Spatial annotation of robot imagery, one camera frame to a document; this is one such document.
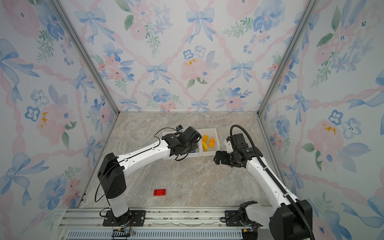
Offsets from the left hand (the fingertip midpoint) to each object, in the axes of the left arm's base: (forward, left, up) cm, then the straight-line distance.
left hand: (195, 144), depth 83 cm
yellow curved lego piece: (+8, -6, -12) cm, 16 cm away
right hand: (-7, -14, -4) cm, 16 cm away
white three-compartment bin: (+2, -3, -11) cm, 12 cm away
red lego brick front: (-21, +19, -15) cm, 33 cm away
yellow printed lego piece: (+9, -11, -13) cm, 19 cm away
